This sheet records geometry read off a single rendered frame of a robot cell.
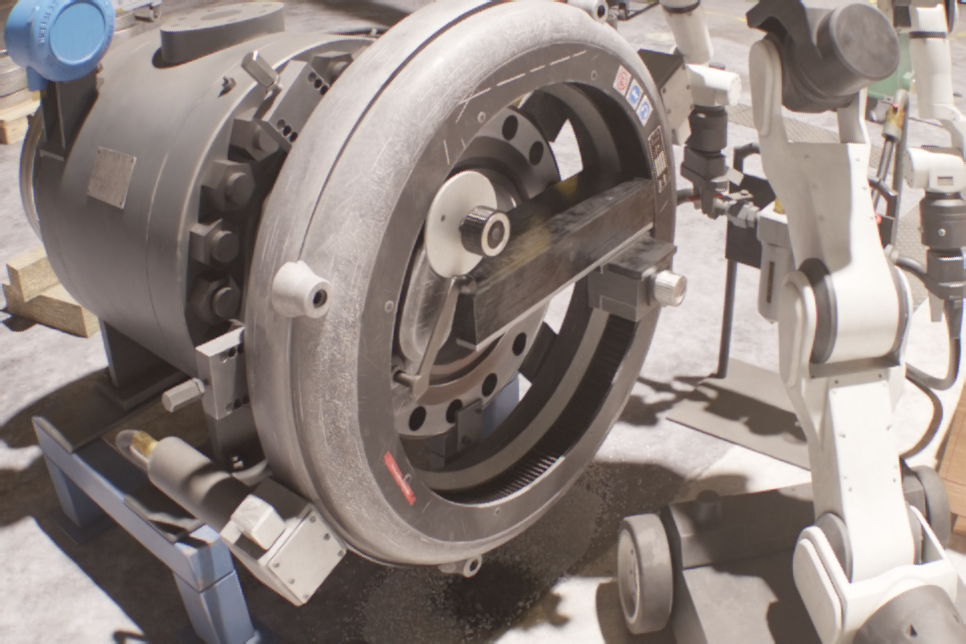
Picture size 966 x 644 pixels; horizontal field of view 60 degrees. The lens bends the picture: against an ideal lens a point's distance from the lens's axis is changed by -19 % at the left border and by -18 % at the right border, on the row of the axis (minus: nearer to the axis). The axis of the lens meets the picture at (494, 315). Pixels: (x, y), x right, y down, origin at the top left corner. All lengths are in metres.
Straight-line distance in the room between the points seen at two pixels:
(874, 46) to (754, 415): 1.08
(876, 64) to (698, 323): 1.34
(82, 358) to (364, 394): 1.60
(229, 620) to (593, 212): 0.83
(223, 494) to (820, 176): 0.88
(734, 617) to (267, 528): 0.68
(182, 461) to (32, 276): 1.56
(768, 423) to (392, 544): 1.11
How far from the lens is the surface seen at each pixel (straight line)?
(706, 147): 1.80
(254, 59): 0.96
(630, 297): 1.28
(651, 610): 1.46
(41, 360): 2.58
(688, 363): 2.27
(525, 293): 1.14
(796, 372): 1.31
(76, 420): 1.76
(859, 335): 1.29
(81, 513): 1.89
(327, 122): 0.97
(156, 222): 1.30
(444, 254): 1.02
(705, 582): 1.43
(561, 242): 1.17
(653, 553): 1.45
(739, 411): 2.10
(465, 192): 1.02
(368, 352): 0.98
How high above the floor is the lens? 1.16
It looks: 28 degrees down
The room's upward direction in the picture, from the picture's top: 1 degrees counter-clockwise
